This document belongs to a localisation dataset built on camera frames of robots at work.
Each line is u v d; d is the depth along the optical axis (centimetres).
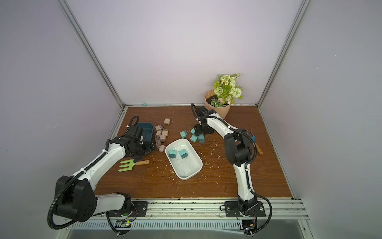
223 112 98
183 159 90
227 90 92
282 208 74
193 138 98
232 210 73
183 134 100
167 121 108
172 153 92
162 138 99
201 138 97
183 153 91
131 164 88
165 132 101
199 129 88
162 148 94
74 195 41
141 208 74
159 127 103
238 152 55
